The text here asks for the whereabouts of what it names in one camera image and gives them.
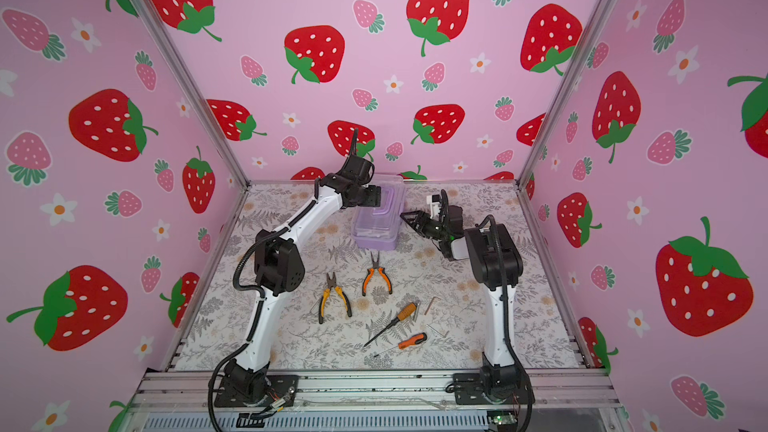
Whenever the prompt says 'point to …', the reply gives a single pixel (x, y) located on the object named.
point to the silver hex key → (437, 331)
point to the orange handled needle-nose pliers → (370, 271)
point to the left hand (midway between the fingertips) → (374, 196)
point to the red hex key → (431, 303)
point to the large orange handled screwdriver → (403, 314)
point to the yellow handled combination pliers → (332, 284)
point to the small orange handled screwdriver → (417, 339)
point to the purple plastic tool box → (378, 227)
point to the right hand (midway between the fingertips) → (404, 218)
